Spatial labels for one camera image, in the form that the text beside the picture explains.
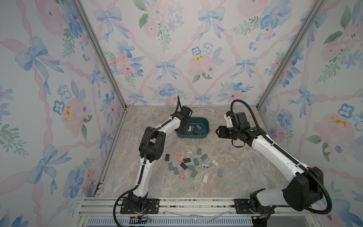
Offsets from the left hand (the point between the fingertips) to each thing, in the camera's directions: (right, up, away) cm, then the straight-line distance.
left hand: (185, 124), depth 104 cm
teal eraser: (+10, -2, +3) cm, 11 cm away
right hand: (+21, -3, -21) cm, 29 cm away
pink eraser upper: (-5, -18, -11) cm, 22 cm away
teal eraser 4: (+3, -26, -16) cm, 31 cm away
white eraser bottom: (+11, -32, -20) cm, 39 cm away
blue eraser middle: (+7, -23, -14) cm, 28 cm away
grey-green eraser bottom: (+5, -29, -18) cm, 35 cm away
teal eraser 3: (-6, -28, -17) cm, 33 cm away
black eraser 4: (-2, -25, -16) cm, 30 cm away
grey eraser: (+9, -18, -9) cm, 22 cm away
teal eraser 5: (+21, -28, -18) cm, 40 cm away
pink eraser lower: (-3, -21, -13) cm, 25 cm away
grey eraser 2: (-10, -25, -16) cm, 31 cm away
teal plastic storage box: (+12, 0, +3) cm, 13 cm away
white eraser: (+18, -24, -15) cm, 33 cm away
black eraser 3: (+1, -22, -13) cm, 26 cm away
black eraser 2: (-12, -22, -12) cm, 28 cm away
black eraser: (+7, -5, 0) cm, 9 cm away
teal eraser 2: (+12, -21, -11) cm, 26 cm away
